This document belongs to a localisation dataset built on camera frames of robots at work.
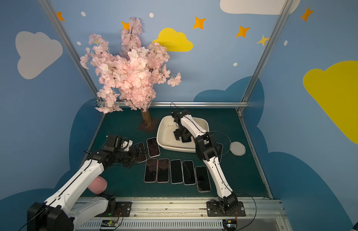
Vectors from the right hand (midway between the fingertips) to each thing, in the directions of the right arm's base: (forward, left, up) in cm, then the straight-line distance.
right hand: (186, 135), depth 104 cm
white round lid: (-8, -36, -2) cm, 37 cm away
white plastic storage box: (-4, +14, 0) cm, 15 cm away
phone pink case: (-30, +5, 0) cm, 31 cm away
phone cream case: (-11, +23, 0) cm, 25 cm away
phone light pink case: (-29, -11, -5) cm, 31 cm away
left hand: (-24, +23, +13) cm, 36 cm away
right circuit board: (-52, -24, -3) cm, 57 cm away
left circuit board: (-55, +37, -2) cm, 67 cm away
